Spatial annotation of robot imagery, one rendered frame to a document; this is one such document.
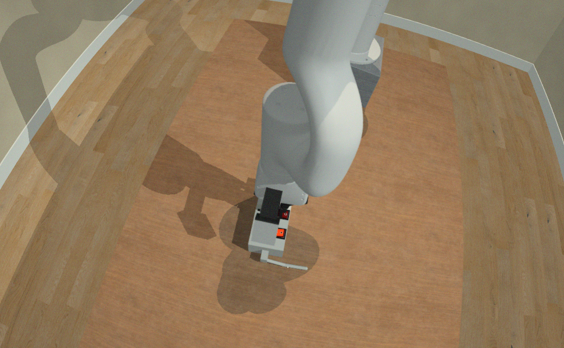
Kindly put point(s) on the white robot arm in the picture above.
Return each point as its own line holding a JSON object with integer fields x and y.
{"x": 321, "y": 39}

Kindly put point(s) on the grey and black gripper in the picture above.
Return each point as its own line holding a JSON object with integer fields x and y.
{"x": 292, "y": 194}

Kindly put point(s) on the grey power strip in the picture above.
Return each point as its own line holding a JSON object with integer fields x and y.
{"x": 278, "y": 248}

